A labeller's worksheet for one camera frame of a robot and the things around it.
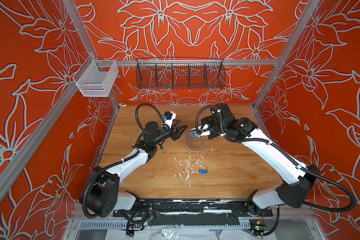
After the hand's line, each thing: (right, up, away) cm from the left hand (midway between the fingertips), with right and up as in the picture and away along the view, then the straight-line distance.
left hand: (183, 122), depth 75 cm
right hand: (+8, +1, -3) cm, 8 cm away
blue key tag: (+12, -29, +10) cm, 33 cm away
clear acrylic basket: (-56, +27, +17) cm, 65 cm away
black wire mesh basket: (-1, +32, +22) cm, 39 cm away
